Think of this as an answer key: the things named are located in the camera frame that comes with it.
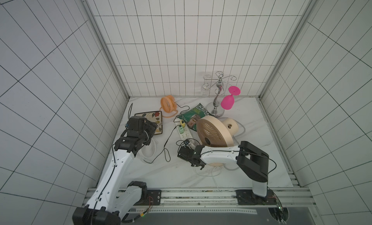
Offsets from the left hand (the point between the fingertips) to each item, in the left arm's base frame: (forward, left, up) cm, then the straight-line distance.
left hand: (154, 130), depth 78 cm
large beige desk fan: (-8, -30, +13) cm, 34 cm away
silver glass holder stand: (+29, -38, -17) cm, 51 cm away
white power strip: (+7, -18, -15) cm, 25 cm away
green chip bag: (+18, -22, -10) cm, 30 cm away
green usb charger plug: (+8, -14, -12) cm, 20 cm away
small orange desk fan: (+26, -5, -8) cm, 27 cm away
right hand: (-7, -24, -19) cm, 31 cm away
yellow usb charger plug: (+12, -15, -12) cm, 23 cm away
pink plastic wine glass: (+23, -45, -1) cm, 50 cm away
